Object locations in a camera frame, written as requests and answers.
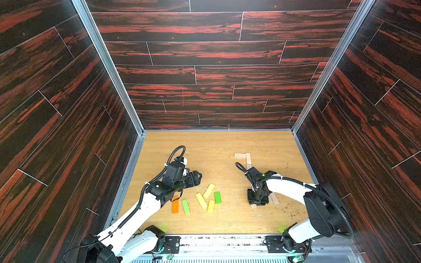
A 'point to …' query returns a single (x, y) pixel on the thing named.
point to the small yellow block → (211, 206)
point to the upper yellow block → (209, 190)
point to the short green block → (218, 199)
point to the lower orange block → (175, 205)
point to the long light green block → (186, 206)
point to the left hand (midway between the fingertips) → (197, 176)
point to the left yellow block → (202, 201)
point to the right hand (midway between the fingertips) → (254, 201)
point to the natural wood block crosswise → (240, 155)
